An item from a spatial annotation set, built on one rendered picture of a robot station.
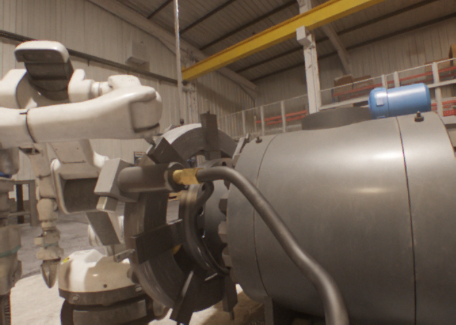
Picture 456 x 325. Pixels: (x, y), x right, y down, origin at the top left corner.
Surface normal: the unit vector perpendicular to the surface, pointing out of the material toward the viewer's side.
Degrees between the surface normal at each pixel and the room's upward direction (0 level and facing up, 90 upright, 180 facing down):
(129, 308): 90
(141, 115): 115
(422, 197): 71
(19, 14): 90
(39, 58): 142
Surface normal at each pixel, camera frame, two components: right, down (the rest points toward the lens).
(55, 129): 0.34, 0.40
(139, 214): 0.00, -0.18
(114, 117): 0.54, 0.20
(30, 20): 0.78, -0.07
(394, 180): -0.51, -0.45
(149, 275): 0.06, 0.27
